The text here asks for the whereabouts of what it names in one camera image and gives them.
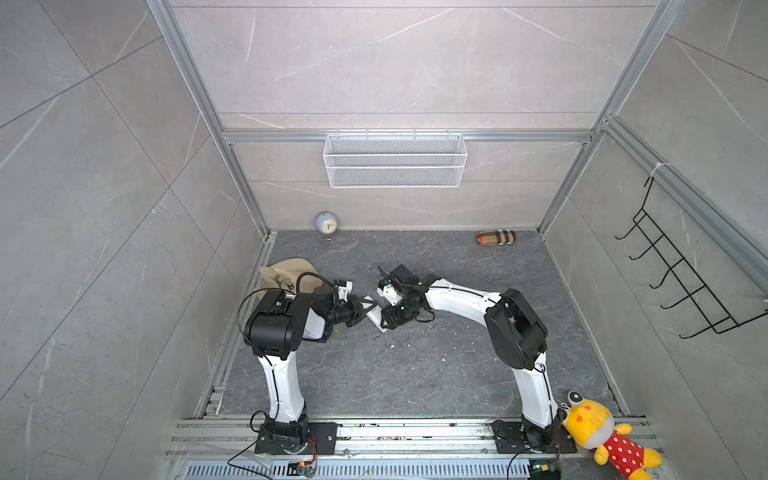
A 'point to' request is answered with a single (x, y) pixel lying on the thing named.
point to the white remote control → (375, 313)
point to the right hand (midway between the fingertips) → (388, 319)
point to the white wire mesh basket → (389, 161)
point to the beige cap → (291, 275)
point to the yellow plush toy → (592, 426)
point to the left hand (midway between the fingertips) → (377, 300)
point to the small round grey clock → (326, 224)
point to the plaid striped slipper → (496, 237)
